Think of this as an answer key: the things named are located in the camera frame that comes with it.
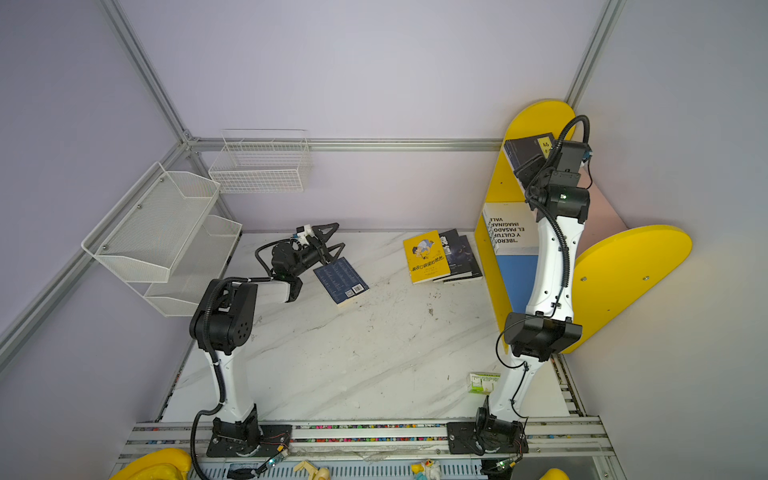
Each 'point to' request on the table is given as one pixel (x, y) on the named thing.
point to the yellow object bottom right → (555, 474)
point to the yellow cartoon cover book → (426, 257)
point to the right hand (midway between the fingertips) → (524, 165)
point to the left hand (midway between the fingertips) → (342, 233)
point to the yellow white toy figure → (427, 470)
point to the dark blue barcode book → (340, 280)
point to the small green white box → (482, 382)
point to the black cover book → (460, 258)
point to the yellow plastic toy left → (163, 464)
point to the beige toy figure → (313, 472)
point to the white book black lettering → (513, 228)
